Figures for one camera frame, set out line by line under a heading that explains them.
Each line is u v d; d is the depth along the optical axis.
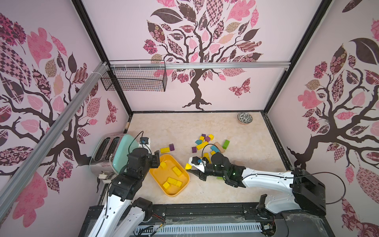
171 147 0.98
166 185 0.80
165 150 0.99
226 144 1.02
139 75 0.95
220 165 0.57
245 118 1.14
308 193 0.42
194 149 0.95
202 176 0.64
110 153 0.78
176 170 0.86
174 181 0.83
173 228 0.70
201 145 1.01
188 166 0.71
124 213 0.46
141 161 0.51
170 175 0.86
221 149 0.98
